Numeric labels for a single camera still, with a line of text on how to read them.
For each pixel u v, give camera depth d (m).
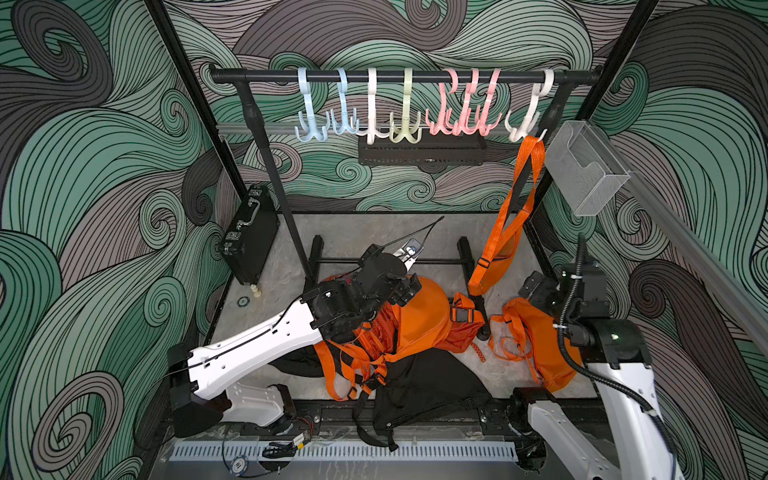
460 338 0.84
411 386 0.76
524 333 0.79
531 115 0.54
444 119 0.81
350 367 0.78
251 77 0.49
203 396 0.39
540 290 0.61
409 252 0.53
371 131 0.56
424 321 0.83
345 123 0.55
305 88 0.49
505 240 0.81
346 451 0.70
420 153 0.89
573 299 0.48
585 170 0.80
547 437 0.58
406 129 0.56
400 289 0.58
